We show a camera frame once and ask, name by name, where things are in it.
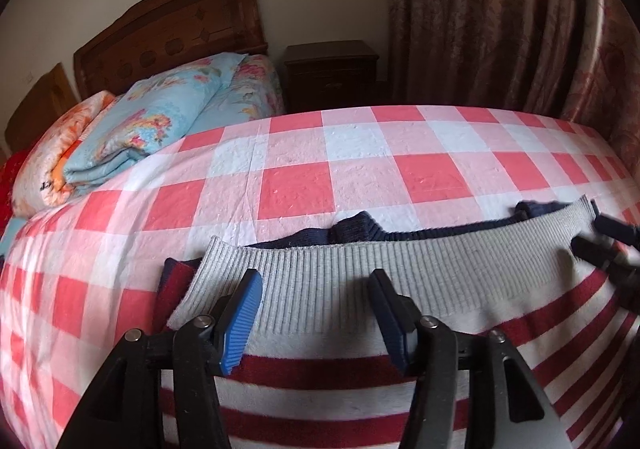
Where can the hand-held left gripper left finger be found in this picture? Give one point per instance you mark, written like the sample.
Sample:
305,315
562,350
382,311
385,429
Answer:
240,324

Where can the pink floral pillow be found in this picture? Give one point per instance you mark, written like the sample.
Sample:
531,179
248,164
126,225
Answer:
250,89

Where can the light blue sheet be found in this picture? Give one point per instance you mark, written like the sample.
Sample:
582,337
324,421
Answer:
10,236

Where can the red cloth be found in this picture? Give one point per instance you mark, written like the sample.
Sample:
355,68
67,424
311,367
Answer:
10,184

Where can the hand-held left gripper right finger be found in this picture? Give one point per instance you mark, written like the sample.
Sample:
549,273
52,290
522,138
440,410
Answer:
392,324

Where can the large wooden headboard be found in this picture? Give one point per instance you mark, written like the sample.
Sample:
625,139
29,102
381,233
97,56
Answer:
170,29

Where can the blue floral folded quilt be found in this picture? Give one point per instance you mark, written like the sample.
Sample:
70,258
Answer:
150,119

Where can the dark wooden nightstand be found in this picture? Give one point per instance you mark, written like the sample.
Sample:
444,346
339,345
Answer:
330,76

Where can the floral curtain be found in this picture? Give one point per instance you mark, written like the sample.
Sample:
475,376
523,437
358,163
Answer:
500,19

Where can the red grey striped sweater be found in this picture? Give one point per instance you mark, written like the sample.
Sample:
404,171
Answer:
325,289

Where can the pink checkered bed sheet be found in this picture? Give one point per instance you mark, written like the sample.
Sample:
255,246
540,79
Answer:
300,169

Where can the orange floral folded quilt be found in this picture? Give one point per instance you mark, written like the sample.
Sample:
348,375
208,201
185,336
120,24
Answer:
55,149

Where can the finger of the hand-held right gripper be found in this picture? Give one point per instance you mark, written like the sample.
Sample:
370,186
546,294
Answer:
617,229
597,254

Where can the small wooden headboard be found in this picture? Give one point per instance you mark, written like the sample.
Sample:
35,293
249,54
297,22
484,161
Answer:
45,106

